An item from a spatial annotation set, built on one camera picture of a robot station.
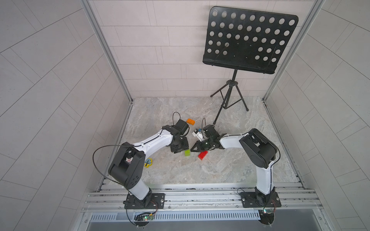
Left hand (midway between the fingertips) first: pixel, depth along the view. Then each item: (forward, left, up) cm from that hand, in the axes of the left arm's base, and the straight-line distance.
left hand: (188, 148), depth 86 cm
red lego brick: (-4, -9, -1) cm, 9 cm away
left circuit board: (-35, +21, -3) cm, 41 cm away
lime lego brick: (-3, 0, 0) cm, 3 cm away
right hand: (+1, -2, -4) cm, 4 cm away
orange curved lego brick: (+22, -2, -2) cm, 22 cm away
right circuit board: (-33, -38, -3) cm, 50 cm away
